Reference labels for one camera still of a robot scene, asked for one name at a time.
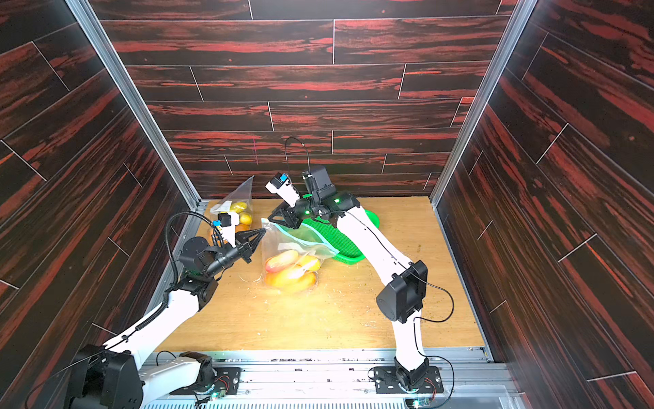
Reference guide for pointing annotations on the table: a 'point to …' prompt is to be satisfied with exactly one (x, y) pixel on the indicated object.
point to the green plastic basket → (334, 234)
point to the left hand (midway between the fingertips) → (266, 232)
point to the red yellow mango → (280, 260)
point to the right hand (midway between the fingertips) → (278, 211)
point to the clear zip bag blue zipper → (242, 203)
